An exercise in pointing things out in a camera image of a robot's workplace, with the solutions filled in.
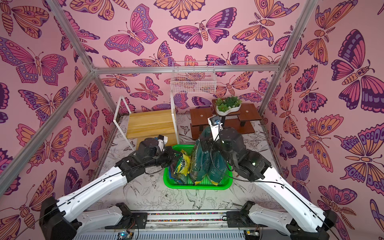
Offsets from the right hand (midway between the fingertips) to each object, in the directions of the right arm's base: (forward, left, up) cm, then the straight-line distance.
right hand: (207, 132), depth 64 cm
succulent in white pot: (+26, -13, -7) cm, 30 cm away
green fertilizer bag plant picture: (-7, +3, -10) cm, 13 cm away
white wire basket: (+53, +8, -10) cm, 54 cm away
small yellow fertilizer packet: (-4, +10, -18) cm, 21 cm away
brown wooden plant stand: (+28, +4, -20) cm, 35 cm away
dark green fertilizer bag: (-11, -5, -10) cm, 16 cm away
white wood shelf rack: (+17, +35, -15) cm, 42 cm away
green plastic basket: (-12, -11, -28) cm, 32 cm away
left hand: (-4, +10, -12) cm, 16 cm away
